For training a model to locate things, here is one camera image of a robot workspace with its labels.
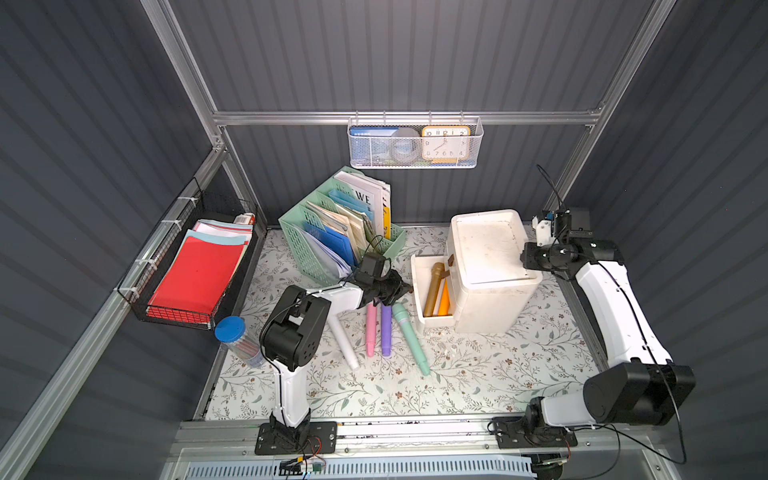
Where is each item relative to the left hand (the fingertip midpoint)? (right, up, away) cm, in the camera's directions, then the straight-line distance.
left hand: (410, 284), depth 94 cm
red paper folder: (-52, +3, -25) cm, 58 cm away
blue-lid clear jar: (-45, -9, -22) cm, 51 cm away
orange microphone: (+11, -5, +2) cm, 13 cm away
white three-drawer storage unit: (+19, +2, -20) cm, 28 cm away
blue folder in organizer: (-23, +13, -4) cm, 27 cm away
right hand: (+33, +9, -14) cm, 37 cm away
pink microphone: (-12, -13, -3) cm, 18 cm away
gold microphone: (+9, +2, +5) cm, 10 cm away
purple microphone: (-7, -13, -3) cm, 16 cm away
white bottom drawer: (+5, +4, +12) cm, 13 cm away
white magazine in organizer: (-11, +29, +2) cm, 31 cm away
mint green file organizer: (-21, +19, -6) cm, 29 cm away
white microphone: (-18, -19, -8) cm, 28 cm away
